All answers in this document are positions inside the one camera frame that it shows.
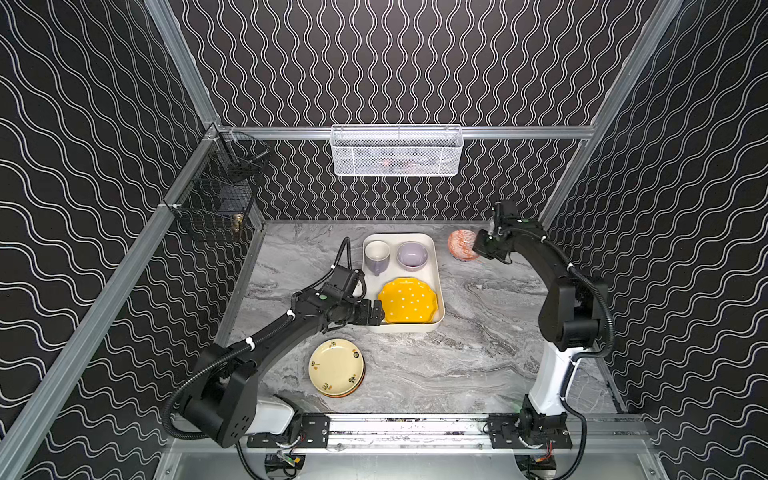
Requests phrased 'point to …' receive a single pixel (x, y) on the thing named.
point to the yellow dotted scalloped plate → (408, 301)
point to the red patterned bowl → (461, 243)
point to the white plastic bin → (431, 273)
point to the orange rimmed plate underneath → (347, 394)
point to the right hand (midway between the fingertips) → (478, 248)
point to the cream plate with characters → (336, 366)
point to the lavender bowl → (412, 256)
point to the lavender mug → (377, 256)
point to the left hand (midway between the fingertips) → (373, 311)
